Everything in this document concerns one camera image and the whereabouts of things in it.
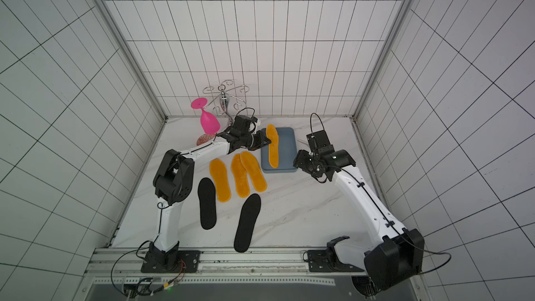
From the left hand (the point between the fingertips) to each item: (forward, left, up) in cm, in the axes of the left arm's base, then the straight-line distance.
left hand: (270, 144), depth 94 cm
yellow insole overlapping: (-6, +9, -11) cm, 15 cm away
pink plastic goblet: (+8, +29, +5) cm, 30 cm away
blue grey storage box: (+5, -8, -10) cm, 14 cm away
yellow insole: (+7, -1, -2) cm, 7 cm away
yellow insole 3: (-15, +13, -11) cm, 23 cm away
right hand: (-14, -9, +7) cm, 18 cm away
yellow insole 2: (-10, +24, -10) cm, 28 cm away
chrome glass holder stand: (+12, +20, +18) cm, 30 cm away
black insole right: (-26, +8, -13) cm, 30 cm away
